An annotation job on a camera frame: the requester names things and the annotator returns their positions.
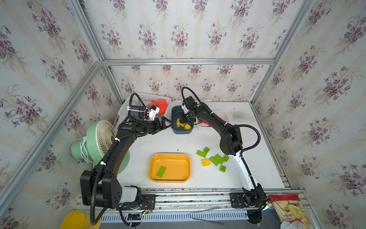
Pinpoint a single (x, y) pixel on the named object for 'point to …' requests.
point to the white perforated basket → (143, 99)
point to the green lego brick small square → (206, 150)
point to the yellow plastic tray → (178, 168)
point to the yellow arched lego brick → (177, 122)
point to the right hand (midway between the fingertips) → (187, 118)
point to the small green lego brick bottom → (222, 168)
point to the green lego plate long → (214, 161)
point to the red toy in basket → (161, 103)
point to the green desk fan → (100, 136)
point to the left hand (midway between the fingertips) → (168, 125)
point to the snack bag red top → (290, 211)
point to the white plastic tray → (222, 113)
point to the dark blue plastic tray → (176, 111)
